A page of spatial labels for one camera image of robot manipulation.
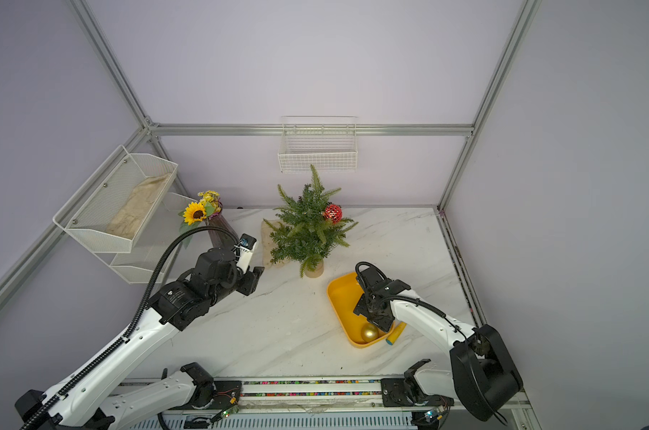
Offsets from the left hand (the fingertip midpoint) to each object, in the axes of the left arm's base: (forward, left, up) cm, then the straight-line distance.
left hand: (251, 269), depth 74 cm
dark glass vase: (+21, +19, -14) cm, 32 cm away
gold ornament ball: (-11, -34, -19) cm, 41 cm away
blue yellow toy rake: (-11, -43, -20) cm, 49 cm away
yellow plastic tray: (+2, -27, -20) cm, 34 cm away
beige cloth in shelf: (+11, +36, +8) cm, 39 cm away
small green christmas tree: (+6, -17, +11) cm, 21 cm away
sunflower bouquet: (+21, +21, +2) cm, 30 cm away
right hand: (-7, -35, -20) cm, 41 cm away
